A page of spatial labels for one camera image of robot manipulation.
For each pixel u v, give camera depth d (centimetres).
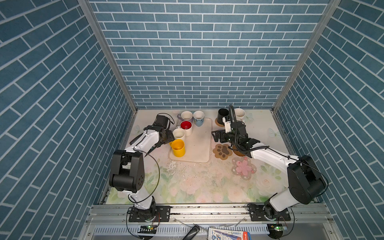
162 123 73
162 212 74
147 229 72
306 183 44
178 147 96
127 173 46
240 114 108
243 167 91
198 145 100
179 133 99
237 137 67
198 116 106
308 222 74
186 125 104
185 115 109
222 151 96
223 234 68
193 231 65
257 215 73
